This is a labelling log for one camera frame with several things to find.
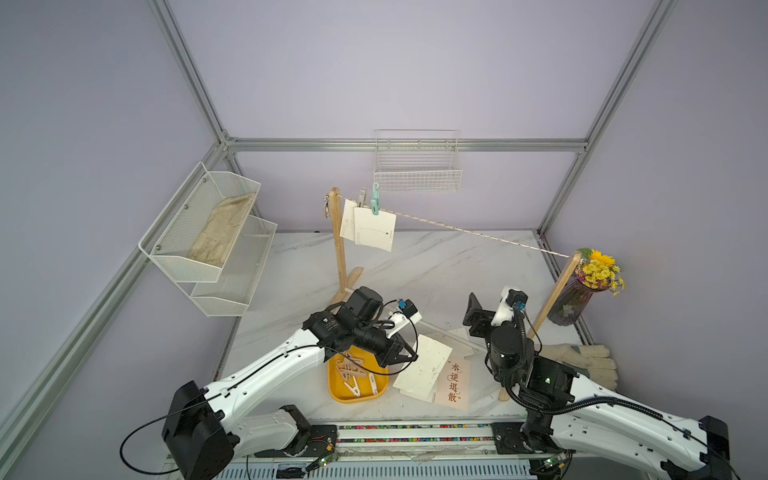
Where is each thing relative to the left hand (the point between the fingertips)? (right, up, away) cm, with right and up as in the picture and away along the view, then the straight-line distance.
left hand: (410, 360), depth 69 cm
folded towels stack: (+56, -6, +18) cm, 59 cm away
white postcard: (+4, -8, +1) cm, 9 cm away
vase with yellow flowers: (+50, +20, +9) cm, 55 cm away
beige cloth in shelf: (-51, +32, +11) cm, 61 cm away
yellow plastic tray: (-15, -9, +13) cm, 22 cm away
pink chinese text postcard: (+13, -11, +13) cm, 22 cm away
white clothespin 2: (-10, -11, +12) cm, 19 cm away
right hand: (+19, +13, +4) cm, 23 cm away
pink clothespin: (-16, -7, +15) cm, 24 cm away
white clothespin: (-14, -12, +11) cm, 22 cm away
